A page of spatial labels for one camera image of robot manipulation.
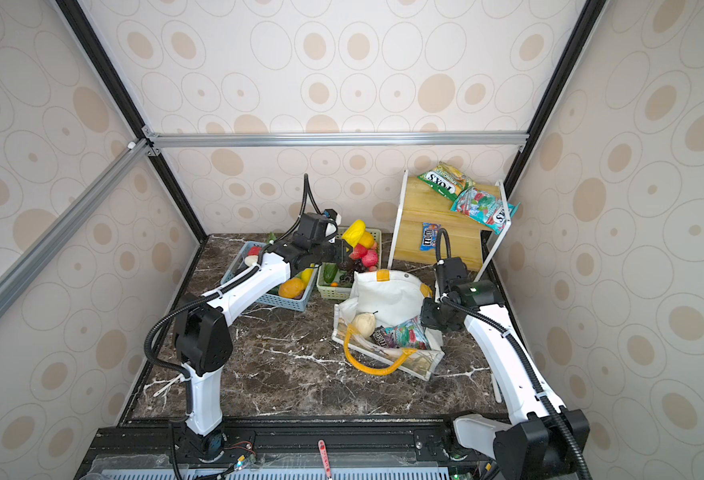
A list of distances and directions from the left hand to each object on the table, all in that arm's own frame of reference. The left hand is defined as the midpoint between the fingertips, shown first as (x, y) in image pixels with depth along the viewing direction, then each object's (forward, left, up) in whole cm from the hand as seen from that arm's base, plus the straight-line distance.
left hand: (356, 241), depth 86 cm
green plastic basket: (0, +7, -22) cm, 23 cm away
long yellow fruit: (+3, +1, +1) cm, 3 cm away
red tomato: (+11, +37, -17) cm, 42 cm away
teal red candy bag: (+2, -34, +11) cm, 35 cm away
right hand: (-21, -20, -7) cm, 30 cm away
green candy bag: (+12, -26, +12) cm, 31 cm away
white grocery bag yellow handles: (-15, -8, -23) cm, 29 cm away
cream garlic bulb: (-17, -2, -18) cm, 25 cm away
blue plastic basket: (+12, +46, -24) cm, 54 cm away
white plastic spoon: (-41, +31, +9) cm, 52 cm away
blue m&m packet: (+9, -24, -7) cm, 26 cm away
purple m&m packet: (-20, -9, -21) cm, 30 cm away
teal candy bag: (-21, -16, -16) cm, 31 cm away
